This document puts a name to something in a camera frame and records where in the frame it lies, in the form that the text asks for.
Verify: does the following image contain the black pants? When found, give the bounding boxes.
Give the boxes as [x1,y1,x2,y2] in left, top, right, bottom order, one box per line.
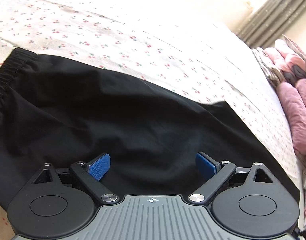
[0,48,300,209]

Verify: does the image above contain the purple folded duvet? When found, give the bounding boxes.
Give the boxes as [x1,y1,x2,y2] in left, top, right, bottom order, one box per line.
[276,82,306,165]

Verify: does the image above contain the striped folded cloth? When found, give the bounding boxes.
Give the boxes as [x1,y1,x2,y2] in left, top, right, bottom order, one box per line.
[251,47,285,88]

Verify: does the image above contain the pink folded blanket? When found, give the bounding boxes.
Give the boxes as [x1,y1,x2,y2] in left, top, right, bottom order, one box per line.
[264,36,306,86]

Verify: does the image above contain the cherry print bed sheet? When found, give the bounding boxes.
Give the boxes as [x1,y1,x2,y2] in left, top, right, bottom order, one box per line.
[0,0,304,239]

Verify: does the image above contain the grey curtain right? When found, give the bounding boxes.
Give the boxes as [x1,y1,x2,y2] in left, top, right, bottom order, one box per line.
[227,0,306,48]

